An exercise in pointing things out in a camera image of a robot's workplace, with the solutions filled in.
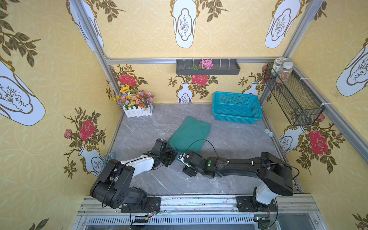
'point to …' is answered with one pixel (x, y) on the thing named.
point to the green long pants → (190, 135)
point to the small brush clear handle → (266, 131)
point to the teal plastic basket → (236, 107)
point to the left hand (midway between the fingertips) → (174, 153)
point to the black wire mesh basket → (301, 104)
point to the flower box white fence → (136, 103)
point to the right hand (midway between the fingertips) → (189, 157)
